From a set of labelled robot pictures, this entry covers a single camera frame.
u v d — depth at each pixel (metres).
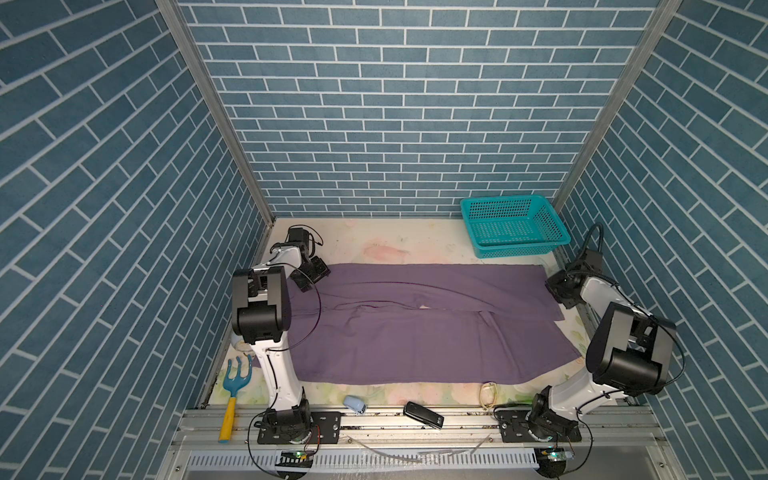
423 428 0.75
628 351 0.46
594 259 0.74
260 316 0.54
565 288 0.74
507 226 1.20
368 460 0.71
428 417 0.74
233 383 0.81
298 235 0.86
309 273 0.87
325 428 0.74
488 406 0.77
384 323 0.91
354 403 0.77
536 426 0.69
